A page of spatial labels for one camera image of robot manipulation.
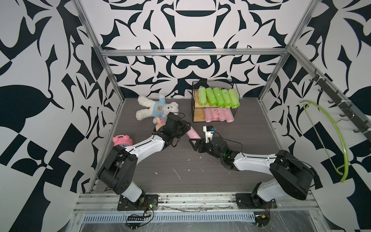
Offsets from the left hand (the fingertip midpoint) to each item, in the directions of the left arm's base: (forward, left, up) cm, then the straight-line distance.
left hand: (190, 121), depth 87 cm
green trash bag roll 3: (+13, -19, +5) cm, 24 cm away
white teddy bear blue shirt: (+16, +23, -7) cm, 29 cm away
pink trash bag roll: (+13, -14, -10) cm, 21 cm away
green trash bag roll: (+13, -28, +5) cm, 32 cm away
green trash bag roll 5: (+16, -9, +5) cm, 19 cm away
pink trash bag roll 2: (+14, -19, -10) cm, 26 cm away
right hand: (-10, -1, -2) cm, 10 cm away
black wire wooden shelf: (+18, -7, -13) cm, 23 cm away
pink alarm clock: (-8, +40, -5) cm, 41 cm away
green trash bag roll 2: (+14, -24, +5) cm, 28 cm away
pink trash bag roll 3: (+14, -24, -11) cm, 30 cm away
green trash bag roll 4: (+12, -15, +4) cm, 19 cm away
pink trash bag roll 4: (+12, -29, -11) cm, 33 cm away
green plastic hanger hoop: (0, -62, +13) cm, 64 cm away
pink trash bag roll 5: (-9, 0, 0) cm, 9 cm away
